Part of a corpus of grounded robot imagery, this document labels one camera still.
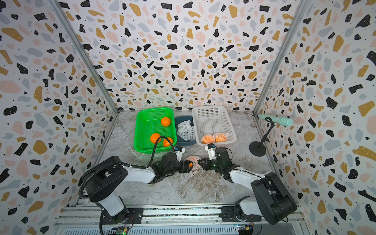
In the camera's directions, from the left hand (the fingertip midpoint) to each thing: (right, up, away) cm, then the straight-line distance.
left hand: (195, 163), depth 86 cm
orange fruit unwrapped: (-23, +25, +23) cm, 41 cm away
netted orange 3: (+8, +14, +11) cm, 19 cm away
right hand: (+4, +1, 0) cm, 4 cm away
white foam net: (-8, +21, +14) cm, 27 cm away
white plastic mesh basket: (+13, +27, +31) cm, 43 cm away
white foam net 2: (-4, +16, +14) cm, 22 cm away
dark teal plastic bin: (-11, +11, +16) cm, 22 cm away
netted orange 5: (-3, 0, -4) cm, 5 cm away
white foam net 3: (-1, +2, +1) cm, 2 cm away
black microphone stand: (+43, +6, +13) cm, 45 cm away
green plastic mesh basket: (-37, +25, +26) cm, 52 cm away
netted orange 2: (-19, +11, +8) cm, 23 cm away
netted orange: (-29, +15, +16) cm, 36 cm away
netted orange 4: (+17, +14, +11) cm, 25 cm away
